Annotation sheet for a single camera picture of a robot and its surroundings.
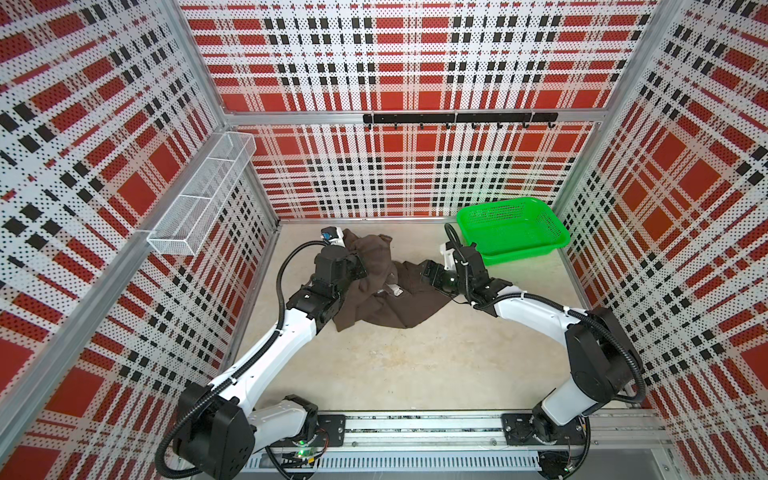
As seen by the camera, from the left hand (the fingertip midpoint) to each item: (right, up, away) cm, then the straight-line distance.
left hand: (364, 251), depth 80 cm
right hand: (+16, -7, +5) cm, 18 cm away
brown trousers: (+6, -13, +7) cm, 16 cm away
